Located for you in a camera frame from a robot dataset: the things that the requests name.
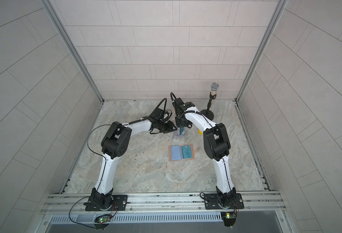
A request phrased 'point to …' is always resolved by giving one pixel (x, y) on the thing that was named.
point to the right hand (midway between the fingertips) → (182, 124)
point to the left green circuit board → (103, 219)
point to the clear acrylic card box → (179, 133)
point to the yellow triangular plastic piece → (199, 132)
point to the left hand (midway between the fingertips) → (178, 126)
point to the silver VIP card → (182, 131)
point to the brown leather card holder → (179, 152)
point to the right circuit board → (229, 218)
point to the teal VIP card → (187, 151)
